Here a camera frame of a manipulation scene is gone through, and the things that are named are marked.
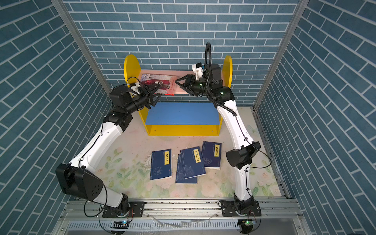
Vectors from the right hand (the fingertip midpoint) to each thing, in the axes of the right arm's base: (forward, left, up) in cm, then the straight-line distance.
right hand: (179, 84), depth 68 cm
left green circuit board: (-52, +25, -49) cm, 76 cm away
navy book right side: (-11, -19, -45) cm, 50 cm away
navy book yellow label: (-18, -7, -44) cm, 49 cm away
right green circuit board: (-47, -37, -48) cm, 77 cm away
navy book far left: (-22, +12, -45) cm, 51 cm away
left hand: (-2, +7, -2) cm, 7 cm away
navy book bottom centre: (-26, 0, -45) cm, 51 cm away
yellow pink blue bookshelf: (+10, +1, -32) cm, 34 cm away
